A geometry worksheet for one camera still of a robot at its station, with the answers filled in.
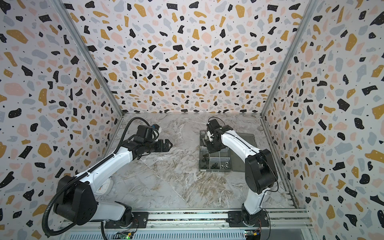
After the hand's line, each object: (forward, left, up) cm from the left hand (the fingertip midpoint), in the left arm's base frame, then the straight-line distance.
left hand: (165, 142), depth 84 cm
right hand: (+1, -25, -6) cm, 26 cm away
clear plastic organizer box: (-4, -34, -15) cm, 38 cm away
